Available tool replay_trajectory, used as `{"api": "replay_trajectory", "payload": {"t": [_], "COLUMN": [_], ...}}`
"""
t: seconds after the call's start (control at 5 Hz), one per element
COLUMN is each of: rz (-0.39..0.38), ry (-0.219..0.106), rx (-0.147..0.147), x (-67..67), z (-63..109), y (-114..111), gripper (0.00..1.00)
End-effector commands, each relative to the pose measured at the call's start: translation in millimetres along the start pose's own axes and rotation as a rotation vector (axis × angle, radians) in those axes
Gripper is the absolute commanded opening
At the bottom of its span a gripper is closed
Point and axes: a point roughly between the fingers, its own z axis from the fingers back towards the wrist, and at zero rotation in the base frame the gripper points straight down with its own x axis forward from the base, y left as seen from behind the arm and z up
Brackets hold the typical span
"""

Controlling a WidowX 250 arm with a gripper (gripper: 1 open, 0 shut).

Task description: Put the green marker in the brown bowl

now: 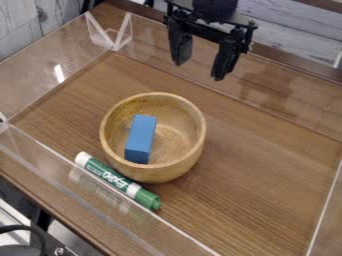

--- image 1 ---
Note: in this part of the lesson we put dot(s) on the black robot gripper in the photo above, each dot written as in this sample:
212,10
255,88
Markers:
213,20

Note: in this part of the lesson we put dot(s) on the green Expo marker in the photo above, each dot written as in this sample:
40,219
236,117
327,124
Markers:
146,198

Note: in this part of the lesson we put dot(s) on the wooden brown bowl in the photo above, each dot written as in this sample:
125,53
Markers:
177,140

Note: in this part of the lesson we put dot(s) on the blue foam block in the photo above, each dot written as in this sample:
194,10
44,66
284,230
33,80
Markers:
141,139

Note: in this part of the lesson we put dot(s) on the clear acrylic corner bracket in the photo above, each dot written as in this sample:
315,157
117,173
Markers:
109,38

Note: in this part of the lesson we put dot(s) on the clear acrylic front wall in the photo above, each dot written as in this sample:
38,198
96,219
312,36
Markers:
102,215

